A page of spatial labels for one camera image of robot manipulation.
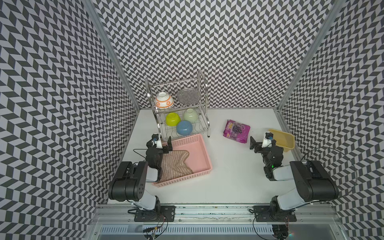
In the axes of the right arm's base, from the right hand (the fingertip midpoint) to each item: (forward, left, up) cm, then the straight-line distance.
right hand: (258, 138), depth 91 cm
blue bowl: (+8, +46, 0) cm, 47 cm away
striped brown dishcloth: (-14, +52, -7) cm, 54 cm away
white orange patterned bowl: (+9, +55, +23) cm, 61 cm away
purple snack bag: (+8, +11, -4) cm, 14 cm away
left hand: (0, +60, +1) cm, 60 cm away
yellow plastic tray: (+6, -23, -12) cm, 27 cm away
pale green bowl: (+19, +42, 0) cm, 46 cm away
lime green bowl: (+15, +54, +1) cm, 56 cm away
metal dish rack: (+11, +47, +16) cm, 51 cm away
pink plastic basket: (-10, +37, -9) cm, 39 cm away
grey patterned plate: (+37, +45, +2) cm, 58 cm away
